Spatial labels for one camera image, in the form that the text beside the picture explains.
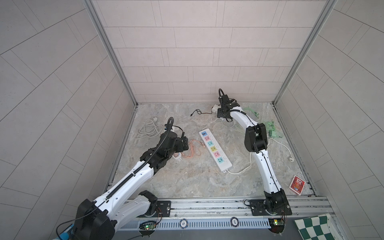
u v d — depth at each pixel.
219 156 0.87
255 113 1.11
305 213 0.72
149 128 1.01
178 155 0.86
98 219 0.36
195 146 0.92
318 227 0.65
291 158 0.87
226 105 0.84
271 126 1.02
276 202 0.62
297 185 0.77
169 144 0.56
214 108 1.11
